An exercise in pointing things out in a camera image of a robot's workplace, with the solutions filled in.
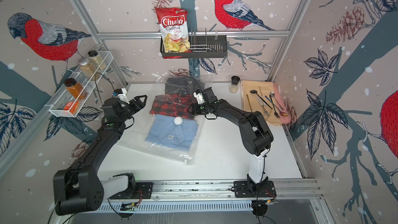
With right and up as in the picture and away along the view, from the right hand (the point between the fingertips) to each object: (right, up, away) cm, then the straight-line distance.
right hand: (190, 110), depth 92 cm
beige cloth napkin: (+51, +8, +19) cm, 55 cm away
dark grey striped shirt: (-7, +17, +22) cm, 29 cm away
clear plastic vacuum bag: (-33, -17, -2) cm, 38 cm away
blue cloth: (-16, -13, 0) cm, 21 cm away
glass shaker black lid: (+31, +20, +15) cm, 40 cm away
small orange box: (-49, +4, -26) cm, 55 cm away
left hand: (-23, +9, -10) cm, 27 cm away
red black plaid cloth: (-11, +2, +12) cm, 16 cm away
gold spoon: (+41, +3, +15) cm, 44 cm away
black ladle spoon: (+46, +12, +22) cm, 53 cm away
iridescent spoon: (+61, -3, +9) cm, 62 cm away
